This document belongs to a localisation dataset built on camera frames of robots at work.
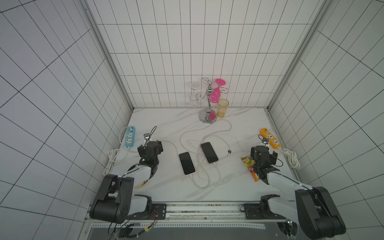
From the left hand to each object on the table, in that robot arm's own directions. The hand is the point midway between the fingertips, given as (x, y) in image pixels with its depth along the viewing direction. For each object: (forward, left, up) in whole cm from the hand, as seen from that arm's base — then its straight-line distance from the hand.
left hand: (149, 144), depth 91 cm
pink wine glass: (+33, -43, +12) cm, 56 cm away
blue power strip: (+9, +16, -4) cm, 19 cm away
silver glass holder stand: (+29, -39, -4) cm, 49 cm away
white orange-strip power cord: (-6, -88, -2) cm, 88 cm away
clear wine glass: (+31, -28, +11) cm, 43 cm away
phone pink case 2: (-3, -38, -5) cm, 38 cm away
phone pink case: (-10, -24, -4) cm, 27 cm away
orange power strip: (+4, -82, -4) cm, 82 cm away
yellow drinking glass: (+28, -48, +6) cm, 56 cm away
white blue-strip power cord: (-4, +24, -6) cm, 25 cm away
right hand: (-2, -69, +2) cm, 69 cm away
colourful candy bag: (-10, -62, -3) cm, 62 cm away
